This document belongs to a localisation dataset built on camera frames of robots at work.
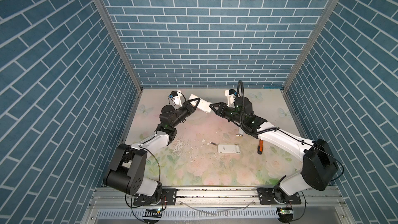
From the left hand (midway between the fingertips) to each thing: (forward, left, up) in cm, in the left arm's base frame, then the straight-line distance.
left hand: (200, 101), depth 78 cm
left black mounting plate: (-38, +18, -27) cm, 49 cm away
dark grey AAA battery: (-11, -7, -26) cm, 29 cm away
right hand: (-2, -4, 0) cm, 4 cm away
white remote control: (-2, -1, -1) cm, 2 cm away
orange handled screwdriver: (-15, -34, -25) cm, 45 cm away
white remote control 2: (-14, -16, -26) cm, 34 cm away
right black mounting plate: (-40, -33, -18) cm, 55 cm away
